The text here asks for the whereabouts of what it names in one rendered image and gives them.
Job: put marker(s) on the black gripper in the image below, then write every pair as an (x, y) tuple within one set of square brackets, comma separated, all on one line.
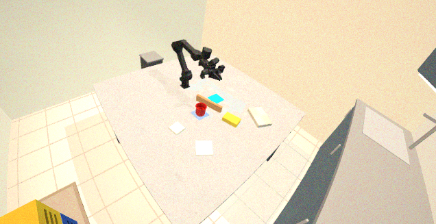
[(212, 72)]

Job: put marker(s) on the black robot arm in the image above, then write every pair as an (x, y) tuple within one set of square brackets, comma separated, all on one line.
[(196, 55)]

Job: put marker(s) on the red plastic cup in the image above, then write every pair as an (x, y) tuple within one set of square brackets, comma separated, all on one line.
[(200, 109)]

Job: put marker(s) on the yellow flat block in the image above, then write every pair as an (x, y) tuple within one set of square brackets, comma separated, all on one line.
[(231, 119)]

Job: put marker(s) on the wooden beam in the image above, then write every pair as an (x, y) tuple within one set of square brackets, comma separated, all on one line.
[(209, 103)]

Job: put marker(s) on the cream flat rectangular block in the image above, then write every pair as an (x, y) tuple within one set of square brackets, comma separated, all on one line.
[(259, 117)]

